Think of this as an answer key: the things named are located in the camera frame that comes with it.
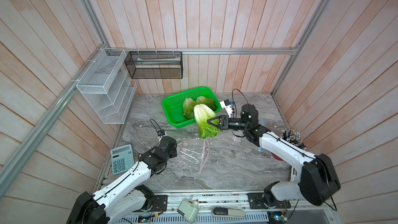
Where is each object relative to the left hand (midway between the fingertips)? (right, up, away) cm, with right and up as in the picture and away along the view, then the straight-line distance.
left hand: (171, 149), depth 84 cm
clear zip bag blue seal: (+34, +9, -14) cm, 38 cm away
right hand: (+20, +16, -10) cm, 27 cm away
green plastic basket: (-3, +24, +27) cm, 36 cm away
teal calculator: (-28, -6, +2) cm, 29 cm away
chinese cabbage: (+17, +20, -11) cm, 29 cm away
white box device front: (+11, -23, -16) cm, 30 cm away
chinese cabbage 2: (+18, +28, +20) cm, 39 cm away
